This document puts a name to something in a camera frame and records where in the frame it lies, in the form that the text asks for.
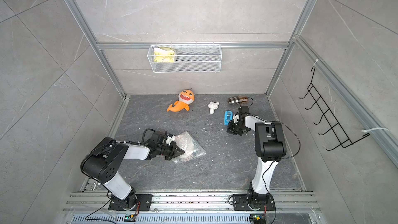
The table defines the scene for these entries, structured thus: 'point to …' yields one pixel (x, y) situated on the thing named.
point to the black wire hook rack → (336, 130)
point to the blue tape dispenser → (228, 116)
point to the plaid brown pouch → (237, 100)
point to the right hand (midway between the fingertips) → (228, 130)
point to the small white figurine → (212, 106)
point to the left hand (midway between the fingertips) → (185, 150)
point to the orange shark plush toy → (185, 97)
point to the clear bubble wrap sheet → (192, 148)
